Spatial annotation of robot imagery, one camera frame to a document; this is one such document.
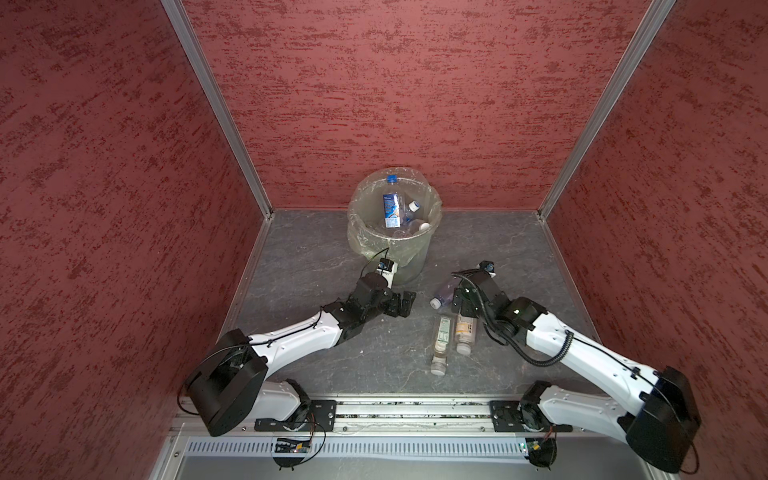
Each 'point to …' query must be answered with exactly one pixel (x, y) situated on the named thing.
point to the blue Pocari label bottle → (413, 207)
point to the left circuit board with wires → (286, 445)
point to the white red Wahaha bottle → (416, 225)
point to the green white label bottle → (439, 359)
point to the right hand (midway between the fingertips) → (467, 304)
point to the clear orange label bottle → (464, 333)
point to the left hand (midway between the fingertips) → (401, 296)
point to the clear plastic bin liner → (366, 227)
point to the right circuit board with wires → (541, 452)
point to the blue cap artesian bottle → (391, 203)
